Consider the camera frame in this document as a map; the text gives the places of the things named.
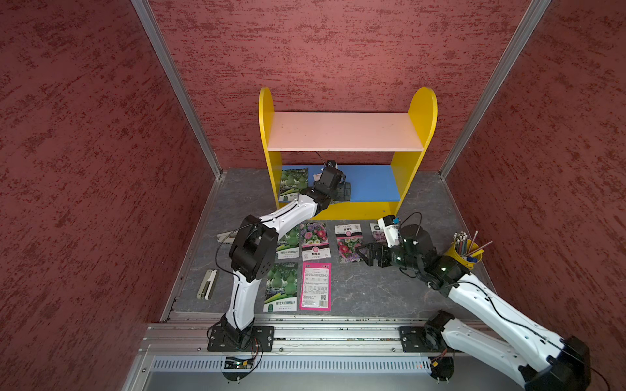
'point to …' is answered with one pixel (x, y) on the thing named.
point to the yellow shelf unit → (378, 151)
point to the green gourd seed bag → (289, 245)
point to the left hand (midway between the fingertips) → (337, 190)
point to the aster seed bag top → (315, 243)
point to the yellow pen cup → (465, 252)
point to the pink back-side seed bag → (315, 292)
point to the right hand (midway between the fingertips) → (364, 253)
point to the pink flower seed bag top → (348, 236)
